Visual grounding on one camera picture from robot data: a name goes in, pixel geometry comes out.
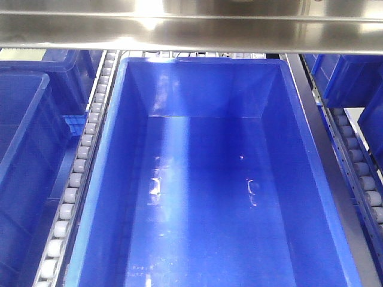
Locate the large blue plastic bin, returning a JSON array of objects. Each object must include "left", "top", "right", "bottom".
[{"left": 64, "top": 56, "right": 364, "bottom": 287}]

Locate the steel roller rack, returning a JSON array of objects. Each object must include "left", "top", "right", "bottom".
[{"left": 0, "top": 0, "right": 383, "bottom": 287}]

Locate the blue ribbed plastic bin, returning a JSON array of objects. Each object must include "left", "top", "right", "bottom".
[{"left": 63, "top": 115, "right": 88, "bottom": 137}]

